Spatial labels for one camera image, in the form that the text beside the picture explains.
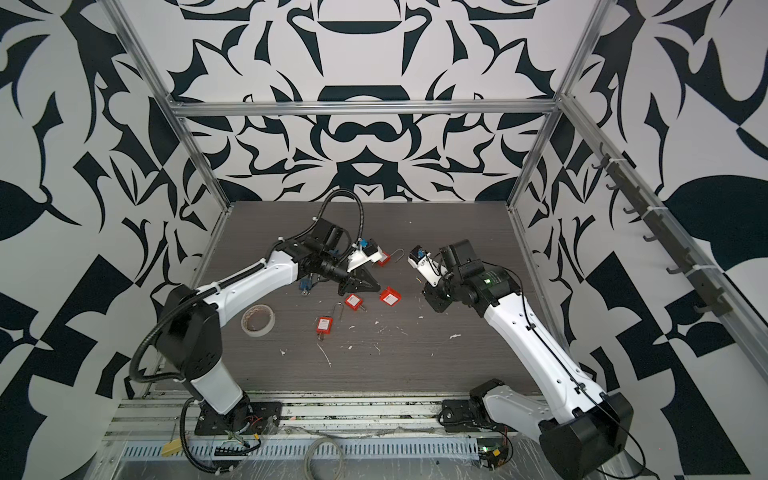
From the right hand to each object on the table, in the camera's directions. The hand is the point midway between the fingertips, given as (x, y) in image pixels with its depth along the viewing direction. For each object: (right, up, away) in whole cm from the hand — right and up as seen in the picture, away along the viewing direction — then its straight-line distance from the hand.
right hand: (431, 283), depth 76 cm
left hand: (-13, 0, +2) cm, 13 cm away
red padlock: (-21, -8, +17) cm, 29 cm away
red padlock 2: (-10, -4, +2) cm, 11 cm away
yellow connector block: (-61, -38, -5) cm, 72 cm away
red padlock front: (-29, -14, +13) cm, 35 cm away
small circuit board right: (+14, -39, -5) cm, 41 cm away
